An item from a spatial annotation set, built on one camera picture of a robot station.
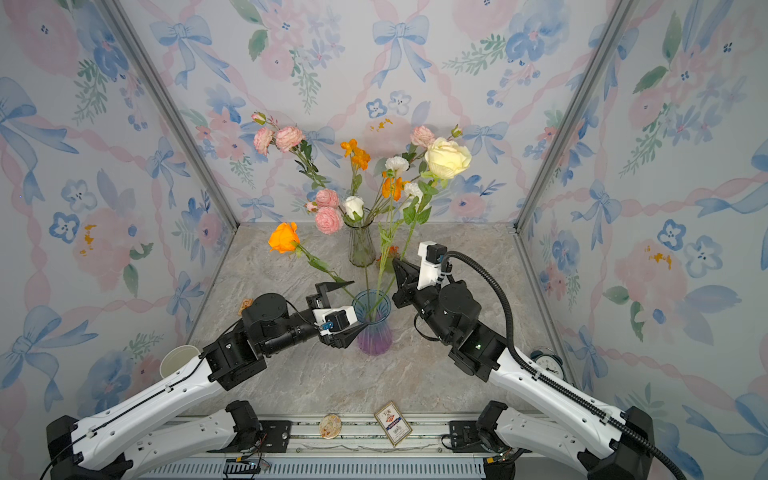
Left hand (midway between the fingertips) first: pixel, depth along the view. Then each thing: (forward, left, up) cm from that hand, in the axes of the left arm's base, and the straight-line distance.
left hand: (356, 296), depth 64 cm
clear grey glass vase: (+34, +5, -24) cm, 42 cm away
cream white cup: (-5, +49, -22) cm, 54 cm away
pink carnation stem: (+22, +8, +2) cm, 23 cm away
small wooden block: (+15, +40, -30) cm, 52 cm away
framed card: (-19, -8, -29) cm, 36 cm away
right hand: (+6, -9, +4) cm, 12 cm away
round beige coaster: (-19, +8, -31) cm, 38 cm away
